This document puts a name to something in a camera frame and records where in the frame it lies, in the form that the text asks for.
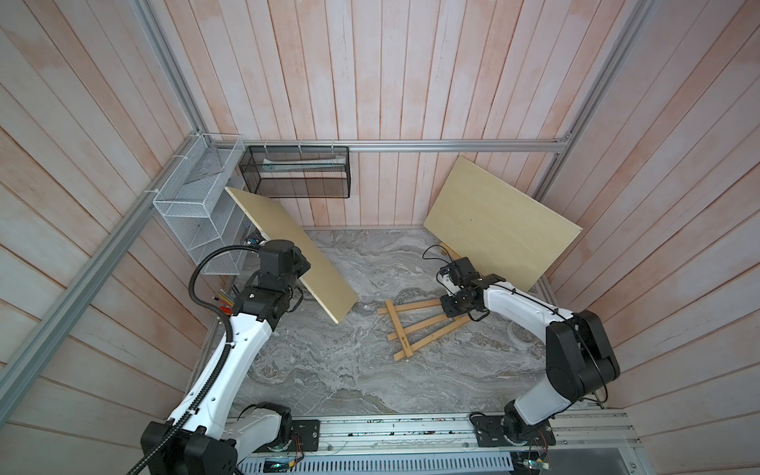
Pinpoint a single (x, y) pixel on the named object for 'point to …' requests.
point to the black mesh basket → (298, 171)
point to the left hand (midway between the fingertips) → (297, 256)
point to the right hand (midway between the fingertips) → (449, 303)
